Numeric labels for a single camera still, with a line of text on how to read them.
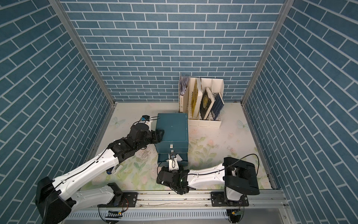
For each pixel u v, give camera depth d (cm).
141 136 57
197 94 91
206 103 100
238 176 49
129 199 73
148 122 69
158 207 72
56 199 38
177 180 59
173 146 74
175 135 75
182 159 86
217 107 104
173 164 68
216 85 104
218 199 73
